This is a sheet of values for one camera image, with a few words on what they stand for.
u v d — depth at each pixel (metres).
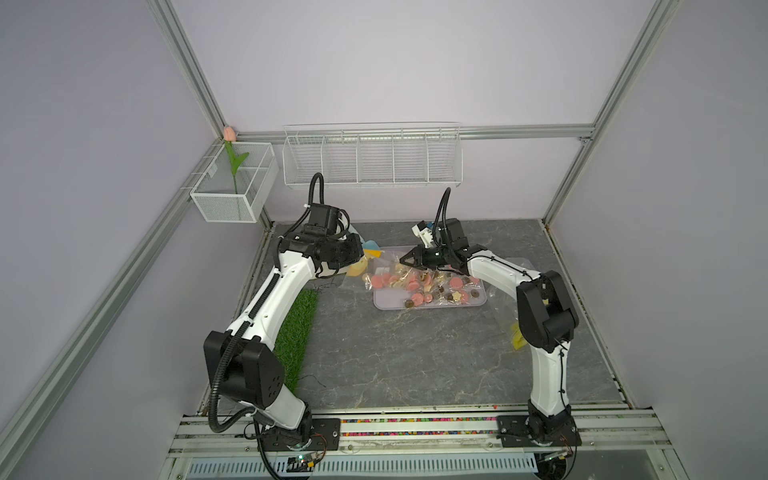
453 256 0.74
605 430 0.76
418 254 0.83
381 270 0.94
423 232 0.89
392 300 0.96
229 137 0.89
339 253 0.69
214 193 0.77
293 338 0.86
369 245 1.14
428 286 0.99
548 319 0.54
